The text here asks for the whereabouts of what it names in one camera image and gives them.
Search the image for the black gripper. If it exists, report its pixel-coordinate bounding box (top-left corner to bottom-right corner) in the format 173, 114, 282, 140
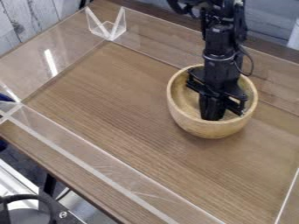
186, 54, 249, 121

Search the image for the light wooden bowl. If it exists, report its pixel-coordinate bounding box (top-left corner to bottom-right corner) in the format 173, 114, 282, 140
166, 64, 260, 139

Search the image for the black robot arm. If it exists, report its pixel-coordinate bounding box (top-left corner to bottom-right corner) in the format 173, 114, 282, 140
167, 0, 252, 121

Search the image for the black table leg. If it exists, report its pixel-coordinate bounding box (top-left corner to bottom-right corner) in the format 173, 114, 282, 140
43, 174, 58, 197

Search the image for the clear acrylic tray wall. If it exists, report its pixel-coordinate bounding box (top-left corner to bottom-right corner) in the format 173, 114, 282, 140
0, 1, 299, 224

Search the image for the grey metal bracket with screw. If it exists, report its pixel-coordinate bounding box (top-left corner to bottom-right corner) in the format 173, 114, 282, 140
38, 192, 89, 224

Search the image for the black cable loop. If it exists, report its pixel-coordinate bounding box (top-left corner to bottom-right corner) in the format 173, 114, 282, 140
0, 193, 57, 224

